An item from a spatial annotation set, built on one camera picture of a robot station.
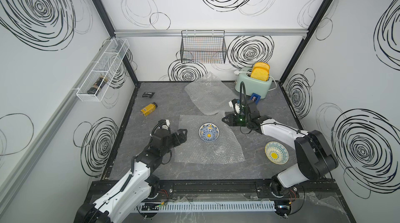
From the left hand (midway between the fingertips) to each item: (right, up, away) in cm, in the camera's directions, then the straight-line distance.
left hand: (181, 133), depth 82 cm
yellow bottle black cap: (-24, +11, +19) cm, 32 cm away
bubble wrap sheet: (+24, -10, +4) cm, 26 cm away
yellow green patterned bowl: (+52, -11, +2) cm, 53 cm away
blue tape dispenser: (+46, +19, +20) cm, 54 cm away
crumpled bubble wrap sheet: (+16, +21, +30) cm, 40 cm away
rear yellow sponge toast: (+50, +40, +17) cm, 66 cm away
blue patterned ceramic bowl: (+15, -2, +11) cm, 19 cm away
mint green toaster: (+50, +25, +19) cm, 59 cm away
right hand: (+23, +6, +5) cm, 24 cm away
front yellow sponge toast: (+48, +34, +16) cm, 61 cm away
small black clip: (-27, +21, +29) cm, 45 cm away
